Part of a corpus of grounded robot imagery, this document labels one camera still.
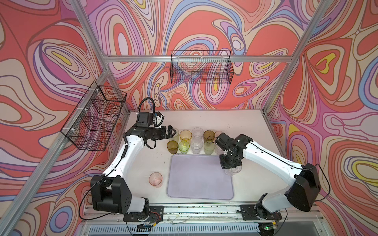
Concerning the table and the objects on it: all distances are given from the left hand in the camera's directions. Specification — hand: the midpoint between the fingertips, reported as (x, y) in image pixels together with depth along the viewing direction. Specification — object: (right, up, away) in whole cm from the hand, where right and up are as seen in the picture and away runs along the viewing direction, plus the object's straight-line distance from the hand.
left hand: (171, 133), depth 81 cm
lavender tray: (+15, -26, +5) cm, 31 cm away
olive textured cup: (-1, -10, +14) cm, 17 cm away
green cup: (+6, -10, +14) cm, 18 cm away
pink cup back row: (+29, -1, +16) cm, 34 cm away
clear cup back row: (+16, -3, +20) cm, 26 cm away
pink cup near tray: (-10, -27, +3) cm, 29 cm away
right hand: (+31, -20, -4) cm, 37 cm away
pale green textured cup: (+23, -11, +14) cm, 29 cm away
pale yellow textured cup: (+2, -3, +10) cm, 11 cm away
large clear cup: (+35, -22, +1) cm, 42 cm away
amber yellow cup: (+8, -2, +13) cm, 15 cm away
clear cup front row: (+15, -10, +17) cm, 24 cm away
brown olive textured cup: (+23, -4, +17) cm, 29 cm away
